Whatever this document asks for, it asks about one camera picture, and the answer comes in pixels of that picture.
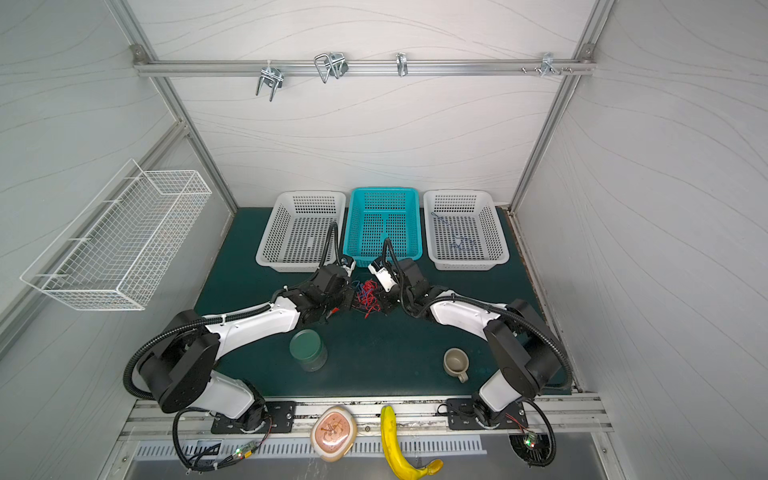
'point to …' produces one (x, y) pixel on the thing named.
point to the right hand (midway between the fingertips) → (380, 282)
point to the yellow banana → (400, 466)
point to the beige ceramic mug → (456, 363)
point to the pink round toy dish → (333, 433)
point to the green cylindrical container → (308, 350)
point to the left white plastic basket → (298, 232)
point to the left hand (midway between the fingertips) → (355, 283)
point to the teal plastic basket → (379, 213)
